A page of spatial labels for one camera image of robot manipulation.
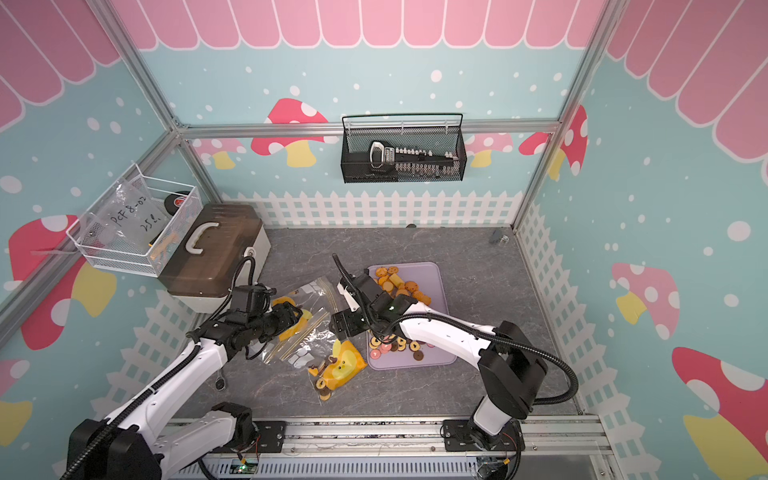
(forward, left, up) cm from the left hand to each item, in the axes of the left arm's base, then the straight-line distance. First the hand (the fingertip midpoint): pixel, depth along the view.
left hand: (295, 322), depth 84 cm
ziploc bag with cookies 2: (+15, -2, -9) cm, 17 cm away
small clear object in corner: (+43, -69, -9) cm, 82 cm away
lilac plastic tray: (+21, -40, -9) cm, 46 cm away
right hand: (-1, -14, +4) cm, 14 cm away
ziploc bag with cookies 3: (-9, -14, -6) cm, 18 cm away
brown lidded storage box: (+19, +23, +10) cm, 32 cm away
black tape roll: (+23, +33, +23) cm, 46 cm away
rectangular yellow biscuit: (+20, -29, -8) cm, 36 cm away
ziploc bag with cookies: (-7, +3, -2) cm, 8 cm away
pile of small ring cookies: (-3, -28, -7) cm, 29 cm away
